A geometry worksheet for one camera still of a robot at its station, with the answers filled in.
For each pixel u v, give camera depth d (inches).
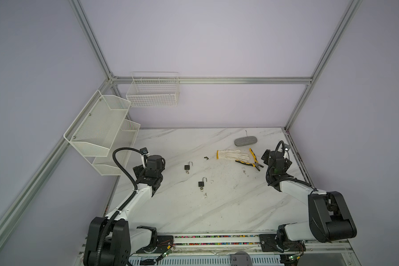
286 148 29.5
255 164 39.8
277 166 27.1
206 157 41.1
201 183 36.3
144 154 28.2
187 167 38.7
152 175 25.8
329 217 17.2
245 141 43.3
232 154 41.4
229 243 29.5
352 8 26.8
